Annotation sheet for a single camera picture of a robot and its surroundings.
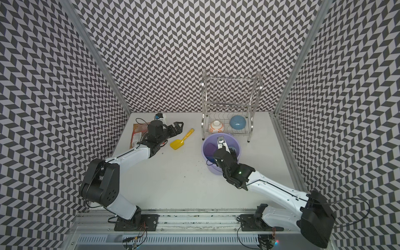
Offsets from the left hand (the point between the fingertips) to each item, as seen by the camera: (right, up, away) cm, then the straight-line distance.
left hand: (177, 126), depth 90 cm
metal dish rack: (+29, +12, -8) cm, 32 cm away
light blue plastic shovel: (+30, -10, -19) cm, 36 cm away
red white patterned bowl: (+24, 0, +9) cm, 25 cm away
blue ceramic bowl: (+38, +3, +12) cm, 40 cm away
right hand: (+26, -13, -11) cm, 31 cm away
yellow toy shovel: (-2, -12, +11) cm, 16 cm away
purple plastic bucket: (+19, -11, -2) cm, 22 cm away
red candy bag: (-30, -3, +15) cm, 33 cm away
